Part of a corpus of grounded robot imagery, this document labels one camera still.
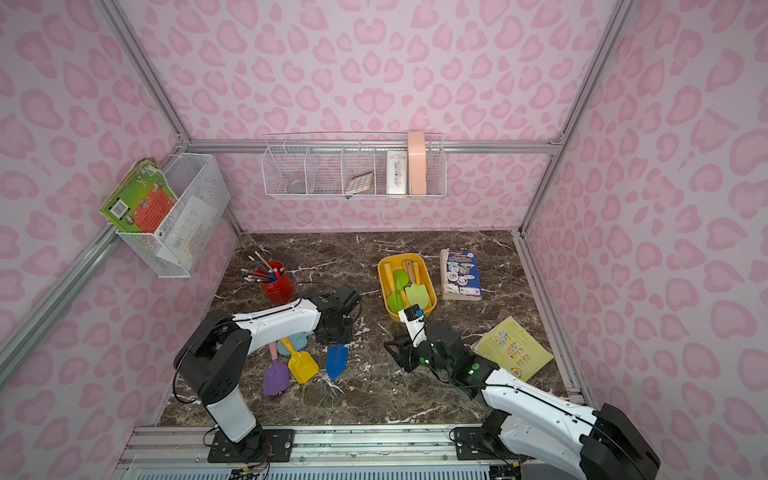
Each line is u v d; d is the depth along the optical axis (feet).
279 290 3.10
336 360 2.86
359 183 3.09
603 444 1.32
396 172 3.04
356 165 3.49
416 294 3.23
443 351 1.96
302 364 2.83
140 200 2.34
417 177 2.88
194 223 2.80
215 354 1.60
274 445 2.40
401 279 3.32
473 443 2.41
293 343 2.86
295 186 3.07
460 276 3.39
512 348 2.90
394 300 3.23
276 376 2.75
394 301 3.23
